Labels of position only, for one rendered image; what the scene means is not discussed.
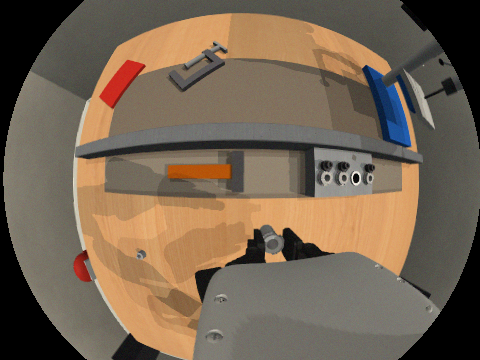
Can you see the blue drill press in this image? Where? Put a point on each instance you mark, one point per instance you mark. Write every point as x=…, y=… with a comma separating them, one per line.
x=389, y=107

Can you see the red flat square block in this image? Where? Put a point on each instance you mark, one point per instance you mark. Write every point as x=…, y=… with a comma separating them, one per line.
x=120, y=82

